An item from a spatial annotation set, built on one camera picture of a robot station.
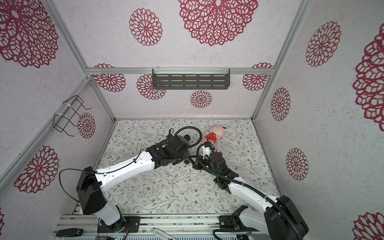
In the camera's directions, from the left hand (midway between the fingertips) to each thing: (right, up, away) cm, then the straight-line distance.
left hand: (189, 155), depth 80 cm
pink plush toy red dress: (+18, +12, +24) cm, 32 cm away
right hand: (0, 0, -2) cm, 2 cm away
